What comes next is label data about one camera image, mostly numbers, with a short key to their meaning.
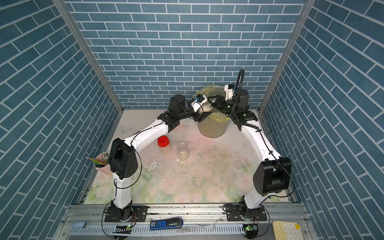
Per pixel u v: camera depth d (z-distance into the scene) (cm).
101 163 82
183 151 94
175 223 67
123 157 51
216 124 101
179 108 66
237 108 61
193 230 71
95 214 75
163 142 86
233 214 74
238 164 92
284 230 68
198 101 69
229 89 72
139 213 74
